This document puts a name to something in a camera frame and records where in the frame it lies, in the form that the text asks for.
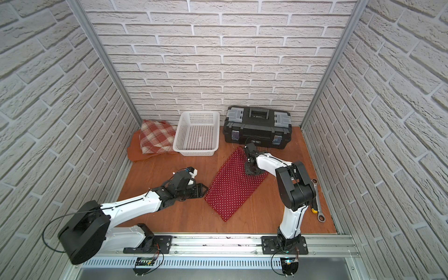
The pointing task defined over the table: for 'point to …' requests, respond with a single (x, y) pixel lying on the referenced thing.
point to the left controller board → (143, 264)
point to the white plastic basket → (197, 133)
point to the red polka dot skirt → (234, 188)
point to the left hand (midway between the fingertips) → (207, 188)
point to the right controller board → (289, 265)
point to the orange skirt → (135, 151)
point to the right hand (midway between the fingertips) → (255, 170)
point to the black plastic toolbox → (265, 126)
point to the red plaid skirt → (156, 136)
